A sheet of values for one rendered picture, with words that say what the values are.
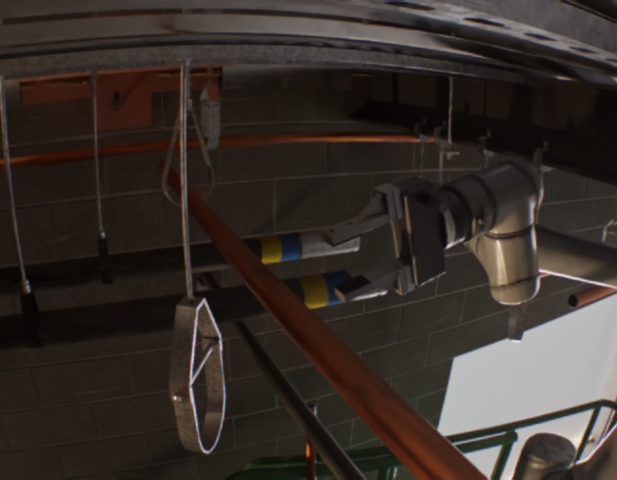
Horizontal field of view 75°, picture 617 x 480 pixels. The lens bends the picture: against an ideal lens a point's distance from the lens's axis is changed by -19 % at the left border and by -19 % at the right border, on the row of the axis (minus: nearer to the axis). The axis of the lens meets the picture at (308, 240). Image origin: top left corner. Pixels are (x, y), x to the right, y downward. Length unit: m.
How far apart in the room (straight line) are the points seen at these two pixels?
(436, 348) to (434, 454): 2.21
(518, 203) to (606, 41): 0.42
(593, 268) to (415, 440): 0.70
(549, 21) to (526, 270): 0.53
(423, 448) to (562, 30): 0.28
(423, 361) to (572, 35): 2.31
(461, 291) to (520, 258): 1.74
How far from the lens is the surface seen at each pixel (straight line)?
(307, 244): 1.34
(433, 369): 2.61
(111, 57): 0.74
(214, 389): 1.05
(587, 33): 0.32
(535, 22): 0.27
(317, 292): 1.05
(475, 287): 2.54
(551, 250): 0.92
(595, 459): 1.18
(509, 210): 0.70
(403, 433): 0.35
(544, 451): 1.31
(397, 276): 0.64
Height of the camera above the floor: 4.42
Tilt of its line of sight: 18 degrees down
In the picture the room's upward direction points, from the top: 1 degrees clockwise
